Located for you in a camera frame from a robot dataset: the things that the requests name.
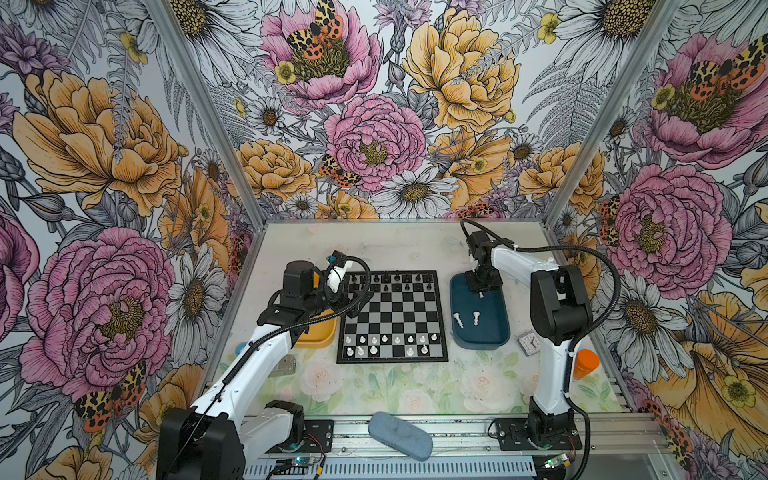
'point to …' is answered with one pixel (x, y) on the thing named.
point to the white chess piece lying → (458, 319)
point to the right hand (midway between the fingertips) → (482, 295)
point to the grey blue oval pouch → (401, 434)
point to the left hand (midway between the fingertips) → (358, 294)
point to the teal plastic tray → (479, 320)
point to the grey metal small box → (285, 367)
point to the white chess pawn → (476, 314)
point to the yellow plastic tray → (321, 331)
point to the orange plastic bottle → (587, 361)
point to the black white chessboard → (402, 322)
